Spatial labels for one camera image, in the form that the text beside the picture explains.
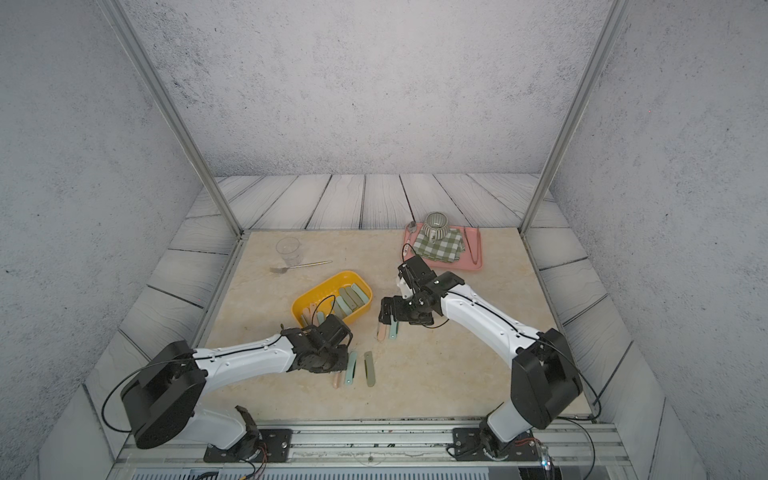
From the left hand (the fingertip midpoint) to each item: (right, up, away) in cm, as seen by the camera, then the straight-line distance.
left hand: (351, 366), depth 85 cm
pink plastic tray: (+41, +29, +26) cm, 56 cm away
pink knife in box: (-15, +12, +10) cm, 22 cm away
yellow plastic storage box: (-4, +18, +17) cm, 25 cm away
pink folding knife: (-3, -2, -4) cm, 6 cm away
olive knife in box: (-2, +17, +16) cm, 23 cm away
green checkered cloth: (+32, +33, +29) cm, 55 cm away
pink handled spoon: (+19, +41, +37) cm, 59 cm away
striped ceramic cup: (+29, +42, +33) cm, 61 cm away
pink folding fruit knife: (+8, +7, +7) cm, 13 cm away
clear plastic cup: (-26, +33, +26) cm, 49 cm away
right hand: (+12, +14, -4) cm, 19 cm away
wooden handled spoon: (-28, +26, +23) cm, 44 cm away
